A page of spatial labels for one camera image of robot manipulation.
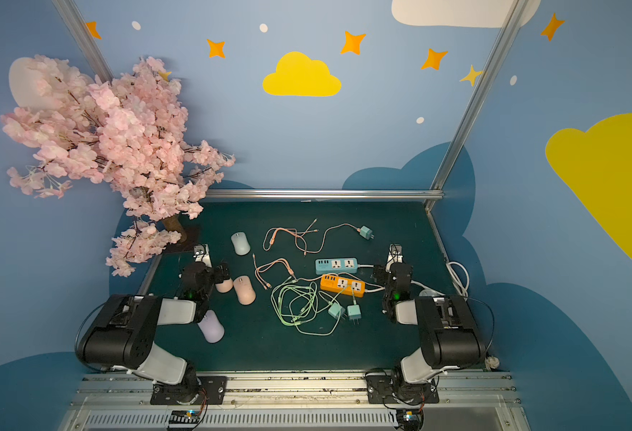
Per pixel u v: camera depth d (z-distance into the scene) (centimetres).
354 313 88
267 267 100
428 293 88
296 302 92
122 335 45
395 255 81
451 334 46
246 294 92
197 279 72
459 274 103
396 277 72
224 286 93
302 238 108
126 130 58
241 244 105
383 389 75
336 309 88
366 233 108
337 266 98
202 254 80
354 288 93
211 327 84
